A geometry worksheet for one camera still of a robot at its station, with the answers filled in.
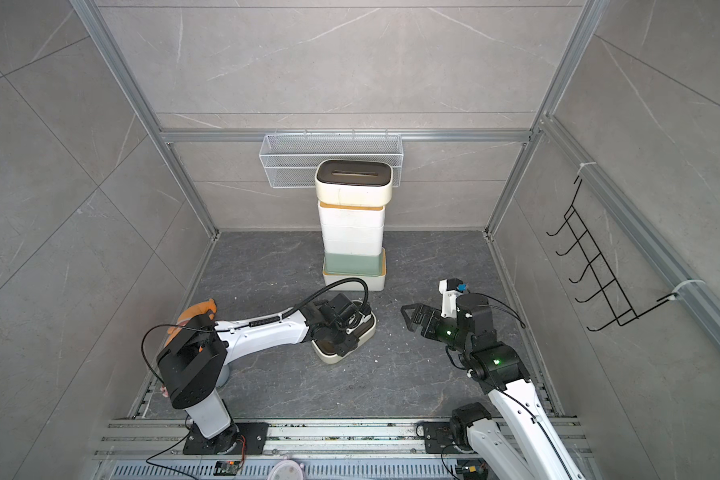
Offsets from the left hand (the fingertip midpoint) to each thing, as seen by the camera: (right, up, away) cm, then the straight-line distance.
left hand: (356, 336), depth 87 cm
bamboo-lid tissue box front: (-1, +35, -11) cm, 36 cm away
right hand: (+16, +10, -14) cm, 23 cm away
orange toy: (-49, +7, +11) cm, 51 cm away
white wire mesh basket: (-24, +57, +14) cm, 63 cm away
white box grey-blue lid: (+2, +28, -3) cm, 29 cm away
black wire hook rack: (+56, +16, -23) cm, 63 cm away
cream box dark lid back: (+3, +1, -1) cm, 3 cm away
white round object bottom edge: (-15, -26, -19) cm, 36 cm away
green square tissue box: (-2, +21, +6) cm, 22 cm away
